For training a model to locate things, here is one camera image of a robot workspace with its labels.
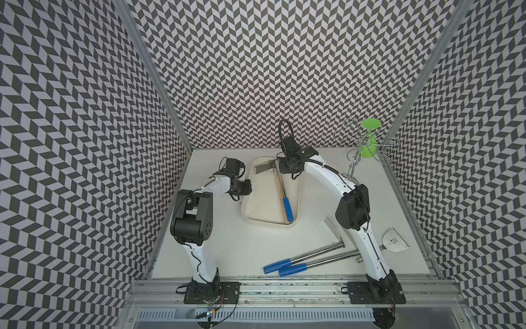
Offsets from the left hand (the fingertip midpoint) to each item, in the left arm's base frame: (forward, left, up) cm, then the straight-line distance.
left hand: (248, 190), depth 98 cm
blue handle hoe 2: (-34, -21, -1) cm, 40 cm away
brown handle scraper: (-24, -62, -2) cm, 66 cm away
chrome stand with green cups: (+6, -47, +29) cm, 56 cm away
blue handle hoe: (-34, -11, -1) cm, 36 cm away
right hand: (+7, -18, +8) cm, 21 cm away
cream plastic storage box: (-4, -13, -1) cm, 13 cm away
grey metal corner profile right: (+29, -78, +20) cm, 85 cm away
